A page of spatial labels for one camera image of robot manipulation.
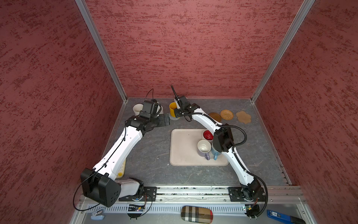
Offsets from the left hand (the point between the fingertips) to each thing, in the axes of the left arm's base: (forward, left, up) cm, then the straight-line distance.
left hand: (161, 122), depth 79 cm
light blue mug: (-17, -29, -2) cm, 34 cm away
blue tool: (-43, -64, -17) cm, 79 cm away
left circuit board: (-39, +13, -24) cm, 48 cm away
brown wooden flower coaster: (+19, -61, -21) cm, 67 cm away
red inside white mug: (-3, -29, -11) cm, 31 cm away
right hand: (+19, -9, -15) cm, 26 cm away
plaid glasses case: (-42, -20, -17) cm, 50 cm away
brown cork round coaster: (+22, -39, -23) cm, 50 cm away
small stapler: (-43, +29, -20) cm, 55 cm away
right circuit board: (-39, -50, -22) cm, 67 cm away
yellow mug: (+24, -4, -12) cm, 27 cm away
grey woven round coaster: (+18, -5, -21) cm, 28 cm away
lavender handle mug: (-6, -27, -20) cm, 34 cm away
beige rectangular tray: (-7, -13, -22) cm, 27 cm away
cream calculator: (-22, +24, -20) cm, 38 cm away
